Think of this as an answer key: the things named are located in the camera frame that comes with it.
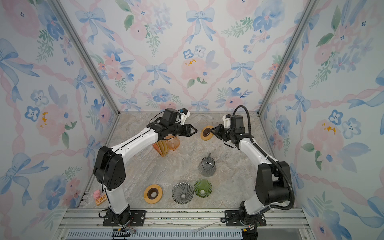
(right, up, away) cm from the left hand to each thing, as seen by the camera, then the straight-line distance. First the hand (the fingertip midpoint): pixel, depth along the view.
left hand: (195, 129), depth 84 cm
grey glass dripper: (-7, -34, -4) cm, 35 cm away
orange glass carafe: (-14, -9, +11) cm, 20 cm away
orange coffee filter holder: (-21, -11, +8) cm, 25 cm away
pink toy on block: (-51, -37, -5) cm, 63 cm away
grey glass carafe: (+8, -23, +8) cm, 26 cm away
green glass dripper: (+4, -33, 0) cm, 33 cm away
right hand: (+9, 0, +4) cm, 10 cm away
